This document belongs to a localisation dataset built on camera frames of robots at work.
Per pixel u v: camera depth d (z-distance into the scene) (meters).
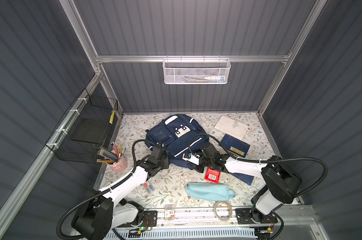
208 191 0.77
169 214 0.74
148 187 0.83
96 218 0.40
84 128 0.74
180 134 1.02
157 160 0.65
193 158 0.74
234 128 1.08
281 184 0.45
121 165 0.85
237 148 0.99
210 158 0.68
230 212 0.75
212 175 0.87
